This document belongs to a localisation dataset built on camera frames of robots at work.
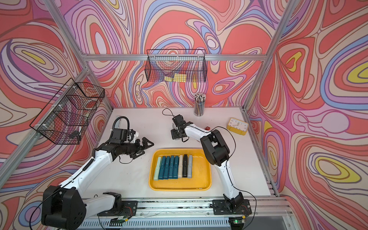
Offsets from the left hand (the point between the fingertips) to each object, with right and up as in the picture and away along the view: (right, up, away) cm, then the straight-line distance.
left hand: (150, 148), depth 81 cm
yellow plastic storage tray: (+30, -16, +5) cm, 34 cm away
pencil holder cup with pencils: (+31, +26, +26) cm, 48 cm away
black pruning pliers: (+20, -10, +6) cm, 23 cm away
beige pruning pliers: (+17, -13, +3) cm, 22 cm away
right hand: (+14, +4, +22) cm, 26 cm away
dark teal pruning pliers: (+6, -15, +1) cm, 16 cm away
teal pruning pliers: (+15, -12, +3) cm, 19 cm away
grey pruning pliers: (+23, -10, +5) cm, 26 cm away
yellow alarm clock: (+59, +11, +24) cm, 65 cm away
